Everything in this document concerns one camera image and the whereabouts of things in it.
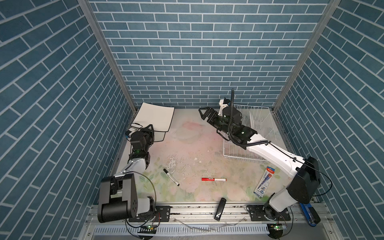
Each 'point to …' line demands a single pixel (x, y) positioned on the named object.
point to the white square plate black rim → (158, 136)
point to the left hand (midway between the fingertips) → (154, 122)
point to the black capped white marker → (169, 174)
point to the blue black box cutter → (310, 213)
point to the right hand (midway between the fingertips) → (201, 111)
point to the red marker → (214, 179)
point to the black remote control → (220, 209)
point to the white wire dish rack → (260, 120)
